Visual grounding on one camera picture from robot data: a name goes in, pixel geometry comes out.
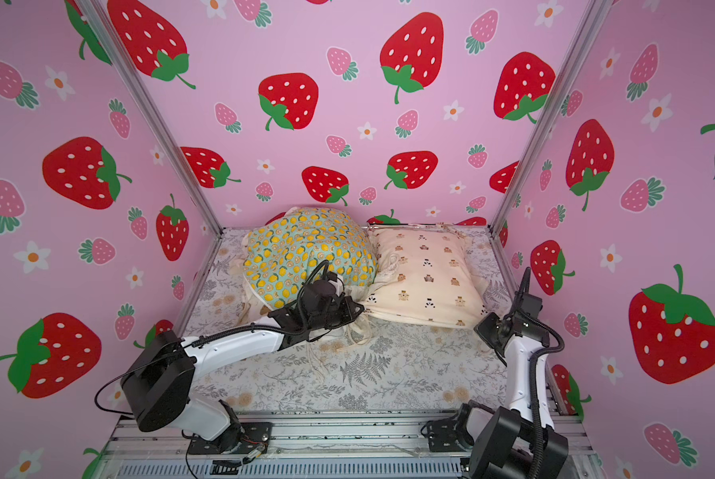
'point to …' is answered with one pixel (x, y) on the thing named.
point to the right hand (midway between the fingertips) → (483, 328)
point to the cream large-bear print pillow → (253, 309)
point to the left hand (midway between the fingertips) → (369, 307)
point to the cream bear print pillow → (425, 274)
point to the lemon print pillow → (281, 251)
